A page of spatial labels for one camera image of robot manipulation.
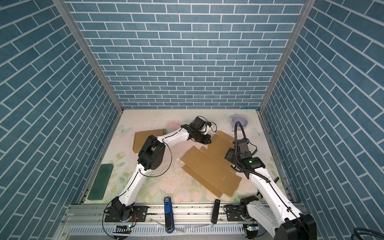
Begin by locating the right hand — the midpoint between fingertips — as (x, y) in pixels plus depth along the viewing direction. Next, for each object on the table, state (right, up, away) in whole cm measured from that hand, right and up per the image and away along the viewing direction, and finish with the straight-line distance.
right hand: (229, 152), depth 83 cm
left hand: (-9, +4, +16) cm, 19 cm away
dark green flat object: (-73, -18, -1) cm, 75 cm away
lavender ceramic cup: (+15, +19, +25) cm, 35 cm away
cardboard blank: (-10, -11, +11) cm, 19 cm away
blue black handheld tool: (-31, -31, -11) cm, 46 cm away
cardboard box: (-57, +6, +20) cm, 61 cm away
